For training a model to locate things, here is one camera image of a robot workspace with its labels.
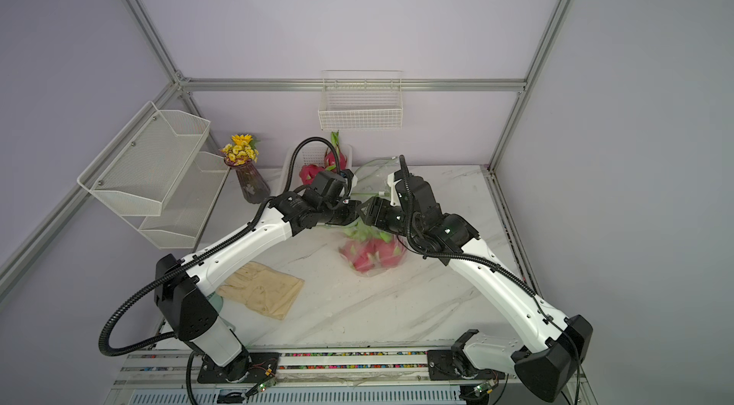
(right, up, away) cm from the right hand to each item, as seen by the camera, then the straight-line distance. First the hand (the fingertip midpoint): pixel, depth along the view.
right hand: (367, 216), depth 71 cm
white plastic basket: (-28, +22, +47) cm, 60 cm away
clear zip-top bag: (+1, +12, +44) cm, 45 cm away
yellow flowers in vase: (-43, +18, +22) cm, 51 cm away
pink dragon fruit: (-17, +21, +44) cm, 51 cm away
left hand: (-2, -1, +8) cm, 9 cm away
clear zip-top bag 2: (0, -11, +11) cm, 16 cm away
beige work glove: (-32, -25, +16) cm, 43 cm away
